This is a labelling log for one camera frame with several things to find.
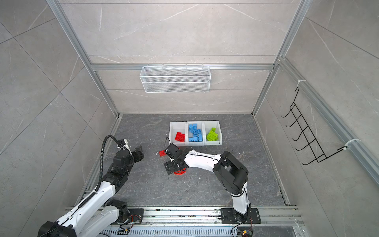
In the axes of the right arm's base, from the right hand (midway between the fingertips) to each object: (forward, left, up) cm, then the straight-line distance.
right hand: (172, 166), depth 89 cm
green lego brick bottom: (+22, -27, +1) cm, 35 cm away
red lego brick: (+10, +7, -1) cm, 12 cm away
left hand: (+8, +20, +14) cm, 25 cm away
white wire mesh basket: (+52, -3, +28) cm, 59 cm away
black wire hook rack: (-4, -66, +29) cm, 72 cm away
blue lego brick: (+28, -13, +3) cm, 31 cm away
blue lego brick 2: (+18, -14, +3) cm, 23 cm away
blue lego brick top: (+26, -15, -1) cm, 31 cm away
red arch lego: (-3, -5, -2) cm, 6 cm away
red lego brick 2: (+23, -2, 0) cm, 24 cm away
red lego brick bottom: (+21, -6, +1) cm, 22 cm away
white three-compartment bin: (+28, -22, +4) cm, 36 cm away
